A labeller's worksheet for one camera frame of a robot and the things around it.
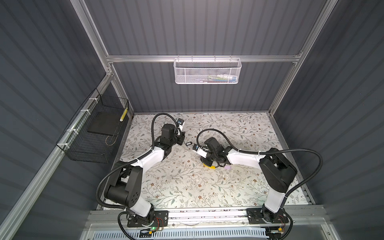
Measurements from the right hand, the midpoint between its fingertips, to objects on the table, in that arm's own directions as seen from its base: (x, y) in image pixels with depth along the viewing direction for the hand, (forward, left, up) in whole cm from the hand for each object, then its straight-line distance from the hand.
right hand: (203, 156), depth 93 cm
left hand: (+11, +13, +12) cm, 21 cm away
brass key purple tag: (-6, -15, -3) cm, 16 cm away
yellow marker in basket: (+13, +44, +26) cm, 53 cm away
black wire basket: (-1, +55, +26) cm, 61 cm away
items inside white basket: (+39, -10, +31) cm, 50 cm away
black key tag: (+11, +10, -3) cm, 15 cm away
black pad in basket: (+5, +50, +28) cm, 58 cm away
